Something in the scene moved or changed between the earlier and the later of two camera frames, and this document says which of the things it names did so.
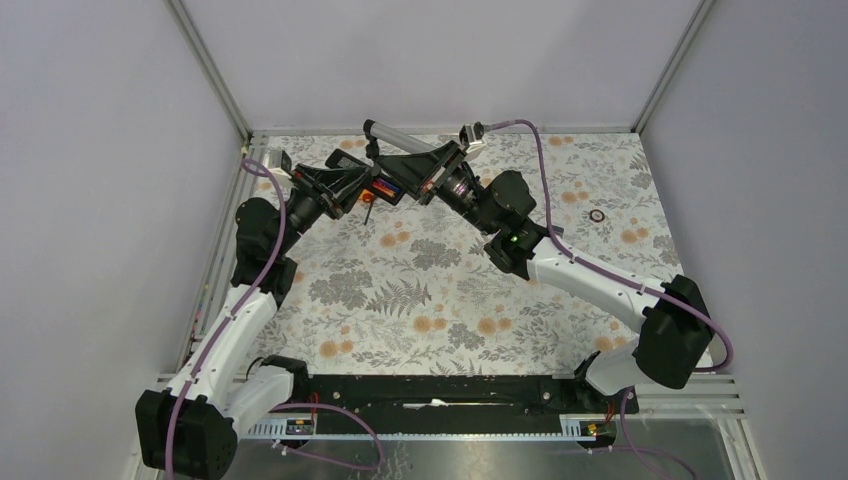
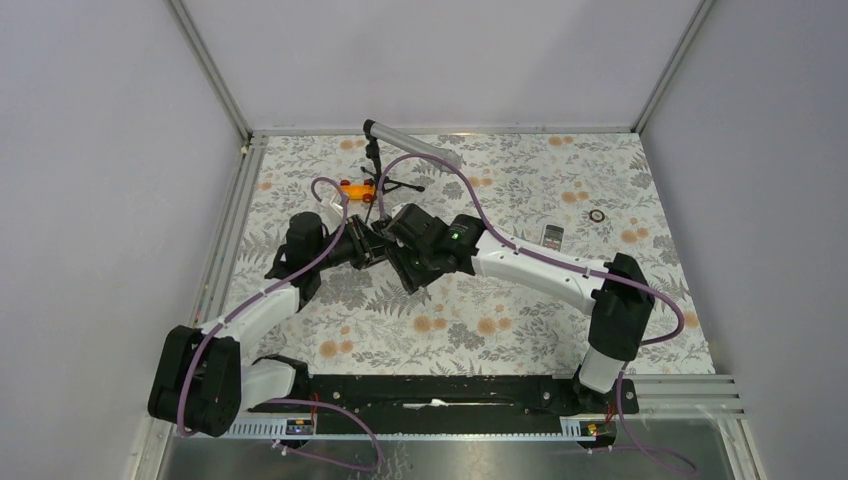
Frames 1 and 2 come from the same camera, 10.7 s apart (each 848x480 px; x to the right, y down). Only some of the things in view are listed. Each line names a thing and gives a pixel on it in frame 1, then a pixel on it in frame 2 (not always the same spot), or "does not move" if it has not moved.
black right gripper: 425,174 → 411,279
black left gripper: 331,189 → 368,245
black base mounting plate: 463,395 does not move
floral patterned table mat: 408,286 does not move
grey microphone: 397,137 does not move
